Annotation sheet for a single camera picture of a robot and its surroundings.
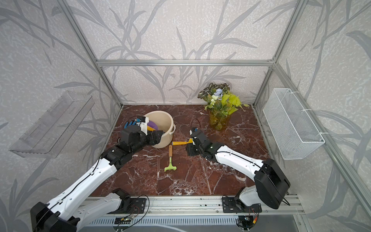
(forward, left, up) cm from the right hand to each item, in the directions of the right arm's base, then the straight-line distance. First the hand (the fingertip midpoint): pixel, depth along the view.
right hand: (189, 146), depth 84 cm
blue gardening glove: (+24, +44, -8) cm, 51 cm away
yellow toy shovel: (+7, +10, -8) cm, 15 cm away
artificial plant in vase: (+26, -21, +9) cm, 35 cm away
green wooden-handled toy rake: (-8, +12, -11) cm, 18 cm away
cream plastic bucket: (+18, +17, -2) cm, 25 cm away
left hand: (+2, +16, +12) cm, 20 cm away
